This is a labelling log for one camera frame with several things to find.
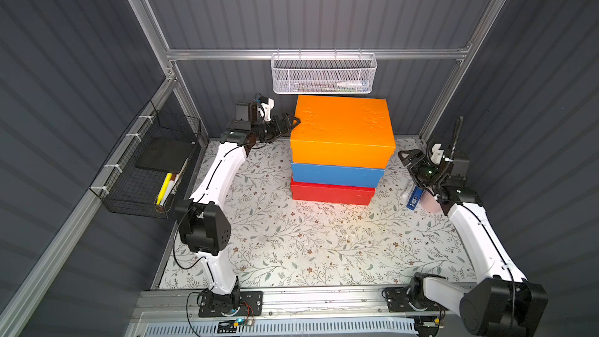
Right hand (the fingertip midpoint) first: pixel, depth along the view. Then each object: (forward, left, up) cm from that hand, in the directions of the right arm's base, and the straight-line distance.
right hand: (408, 158), depth 78 cm
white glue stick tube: (+1, -8, -27) cm, 28 cm away
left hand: (+9, +38, +7) cm, 39 cm away
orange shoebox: (+5, +23, +8) cm, 24 cm away
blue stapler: (-1, -10, -24) cm, 26 cm away
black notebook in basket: (-2, +81, +3) cm, 81 cm away
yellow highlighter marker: (-13, +78, +1) cm, 79 cm away
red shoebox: (0, +24, -23) cm, 33 cm away
